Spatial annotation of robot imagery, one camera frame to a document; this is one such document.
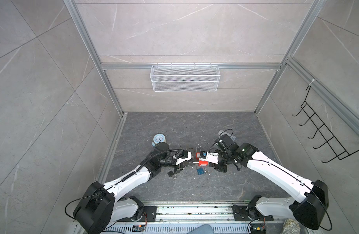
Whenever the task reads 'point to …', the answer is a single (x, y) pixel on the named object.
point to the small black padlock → (170, 173)
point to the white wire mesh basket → (185, 78)
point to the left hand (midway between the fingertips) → (194, 159)
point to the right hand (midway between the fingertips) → (211, 160)
